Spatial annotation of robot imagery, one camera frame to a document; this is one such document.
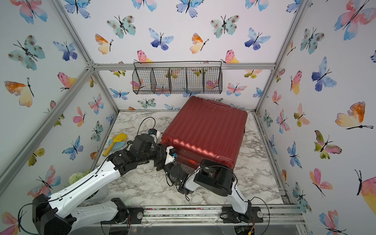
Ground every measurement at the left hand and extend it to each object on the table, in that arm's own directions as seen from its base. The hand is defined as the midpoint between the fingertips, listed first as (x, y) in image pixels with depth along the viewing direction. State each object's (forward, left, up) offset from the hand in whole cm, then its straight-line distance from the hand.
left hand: (169, 149), depth 75 cm
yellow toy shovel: (+22, +39, -20) cm, 49 cm away
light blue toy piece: (+16, +40, -20) cm, 47 cm away
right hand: (+1, +7, -3) cm, 8 cm away
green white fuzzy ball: (-11, +45, -4) cm, 46 cm away
